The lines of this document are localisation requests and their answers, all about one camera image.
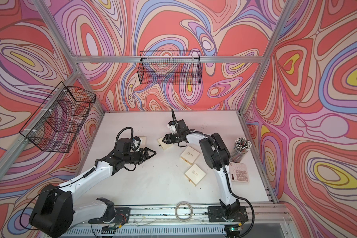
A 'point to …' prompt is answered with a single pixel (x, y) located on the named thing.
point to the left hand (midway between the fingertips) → (154, 155)
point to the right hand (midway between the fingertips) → (167, 143)
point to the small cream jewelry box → (164, 145)
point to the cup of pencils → (242, 146)
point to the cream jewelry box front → (195, 174)
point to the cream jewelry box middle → (190, 155)
